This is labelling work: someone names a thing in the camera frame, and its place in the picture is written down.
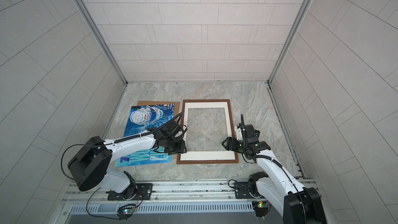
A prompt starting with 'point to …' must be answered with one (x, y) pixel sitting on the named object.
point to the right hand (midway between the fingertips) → (227, 144)
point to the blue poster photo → (140, 118)
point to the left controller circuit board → (125, 212)
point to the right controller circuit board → (261, 208)
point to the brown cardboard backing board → (177, 104)
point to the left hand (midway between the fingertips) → (189, 151)
